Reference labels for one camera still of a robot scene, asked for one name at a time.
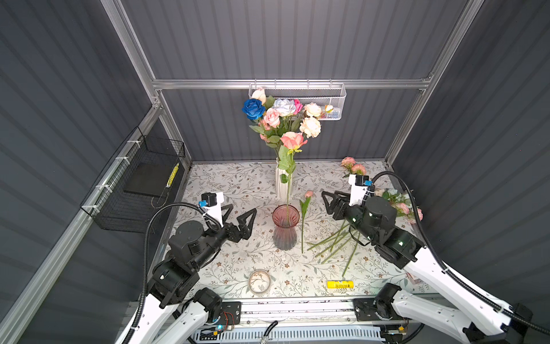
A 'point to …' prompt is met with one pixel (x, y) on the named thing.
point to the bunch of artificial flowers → (339, 241)
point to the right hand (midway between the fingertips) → (330, 195)
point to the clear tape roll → (259, 282)
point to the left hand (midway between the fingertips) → (245, 208)
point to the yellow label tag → (340, 284)
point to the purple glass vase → (286, 218)
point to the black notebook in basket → (150, 178)
